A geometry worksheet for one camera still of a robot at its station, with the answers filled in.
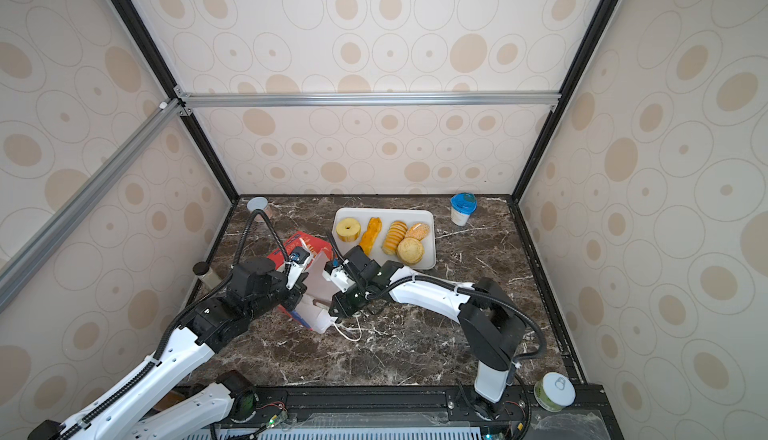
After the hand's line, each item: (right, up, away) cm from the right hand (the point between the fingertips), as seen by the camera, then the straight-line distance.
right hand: (334, 311), depth 80 cm
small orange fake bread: (+25, +21, +23) cm, 40 cm away
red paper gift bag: (-7, -1, +3) cm, 7 cm away
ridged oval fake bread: (+17, +20, +23) cm, 35 cm away
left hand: (-4, +12, -6) cm, 14 cm away
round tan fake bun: (+22, +15, +18) cm, 32 cm away
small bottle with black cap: (-40, +9, +9) cm, 42 cm away
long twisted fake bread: (+7, +18, +23) cm, 30 cm away
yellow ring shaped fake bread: (0, +22, +24) cm, 32 cm away
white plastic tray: (+22, +27, +35) cm, 49 cm away
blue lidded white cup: (+41, +30, +25) cm, 56 cm away
